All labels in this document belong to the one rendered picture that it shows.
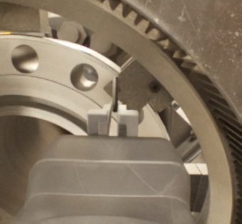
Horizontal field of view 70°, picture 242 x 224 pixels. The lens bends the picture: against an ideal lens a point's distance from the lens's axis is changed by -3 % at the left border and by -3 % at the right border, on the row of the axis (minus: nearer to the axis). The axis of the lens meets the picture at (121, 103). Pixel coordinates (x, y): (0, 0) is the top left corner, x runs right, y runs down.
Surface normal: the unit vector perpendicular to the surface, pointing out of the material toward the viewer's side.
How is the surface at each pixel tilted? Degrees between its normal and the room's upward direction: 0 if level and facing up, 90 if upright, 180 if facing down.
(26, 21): 90
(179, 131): 90
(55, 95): 90
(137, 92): 90
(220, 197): 63
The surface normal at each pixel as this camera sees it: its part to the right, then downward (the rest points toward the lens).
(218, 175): -0.75, 0.40
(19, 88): 0.00, 0.28
